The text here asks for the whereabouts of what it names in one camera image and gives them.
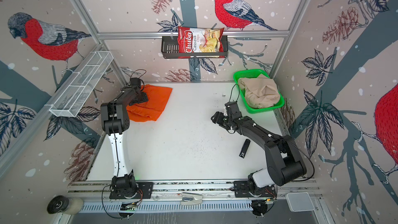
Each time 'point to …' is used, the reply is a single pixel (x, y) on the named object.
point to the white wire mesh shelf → (70, 98)
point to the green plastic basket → (249, 73)
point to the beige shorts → (260, 92)
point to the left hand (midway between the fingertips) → (138, 99)
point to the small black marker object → (245, 148)
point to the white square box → (299, 201)
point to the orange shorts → (148, 110)
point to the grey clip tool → (190, 198)
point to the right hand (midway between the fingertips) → (213, 122)
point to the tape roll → (65, 205)
